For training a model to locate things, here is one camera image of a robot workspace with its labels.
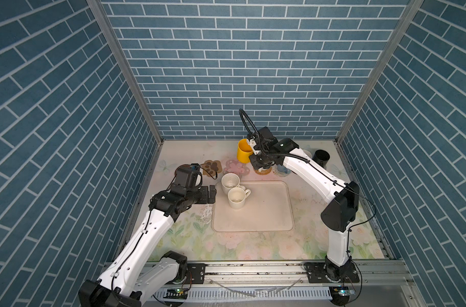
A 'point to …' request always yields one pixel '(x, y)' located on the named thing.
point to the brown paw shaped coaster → (212, 168)
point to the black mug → (321, 157)
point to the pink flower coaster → (232, 166)
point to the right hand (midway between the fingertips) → (256, 160)
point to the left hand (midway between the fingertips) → (211, 191)
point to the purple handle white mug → (307, 153)
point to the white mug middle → (236, 197)
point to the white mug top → (229, 181)
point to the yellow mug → (244, 151)
